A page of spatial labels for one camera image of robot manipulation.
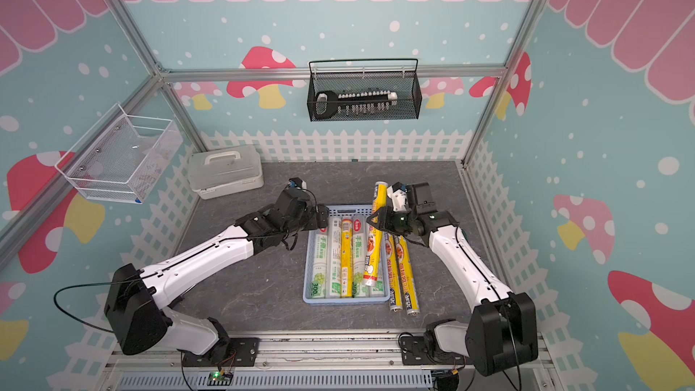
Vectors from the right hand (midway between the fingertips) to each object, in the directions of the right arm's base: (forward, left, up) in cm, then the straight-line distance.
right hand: (372, 221), depth 80 cm
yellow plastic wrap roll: (-7, +8, -15) cm, 18 cm away
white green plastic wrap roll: (-15, -1, -13) cm, 20 cm away
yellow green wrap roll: (-6, 0, +1) cm, 6 cm away
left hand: (+2, +17, 0) cm, 17 cm away
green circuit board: (-37, +43, -20) cm, 60 cm away
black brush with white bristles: (+35, +5, +18) cm, 40 cm away
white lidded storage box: (+26, +57, -5) cm, 63 cm away
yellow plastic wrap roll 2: (-14, -6, -14) cm, 21 cm away
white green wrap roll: (-12, +17, -13) cm, 24 cm away
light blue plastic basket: (+12, +2, -12) cm, 17 cm away
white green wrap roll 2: (-5, +4, -14) cm, 15 cm away
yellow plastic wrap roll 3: (-13, -11, -16) cm, 23 cm away
